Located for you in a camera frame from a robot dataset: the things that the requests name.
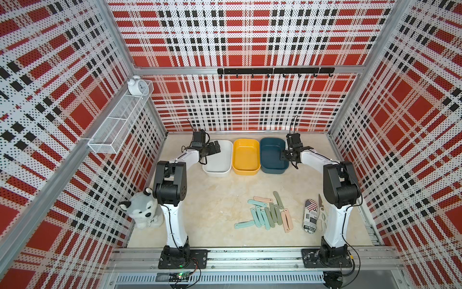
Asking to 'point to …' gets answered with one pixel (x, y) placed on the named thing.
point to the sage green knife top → (280, 203)
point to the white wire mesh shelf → (110, 139)
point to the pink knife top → (263, 199)
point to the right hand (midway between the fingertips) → (286, 153)
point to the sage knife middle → (272, 212)
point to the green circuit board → (183, 276)
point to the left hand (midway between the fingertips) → (216, 146)
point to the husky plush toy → (143, 207)
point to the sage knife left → (270, 220)
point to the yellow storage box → (246, 158)
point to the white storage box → (219, 164)
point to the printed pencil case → (310, 216)
